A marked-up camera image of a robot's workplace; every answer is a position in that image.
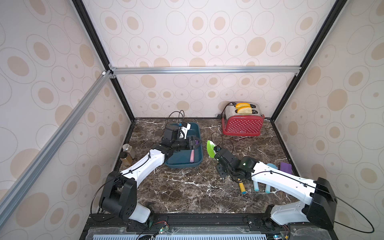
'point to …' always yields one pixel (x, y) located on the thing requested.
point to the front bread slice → (245, 110)
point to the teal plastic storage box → (181, 158)
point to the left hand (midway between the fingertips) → (202, 141)
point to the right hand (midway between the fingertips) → (219, 167)
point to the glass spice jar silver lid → (127, 148)
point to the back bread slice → (238, 105)
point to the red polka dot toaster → (234, 124)
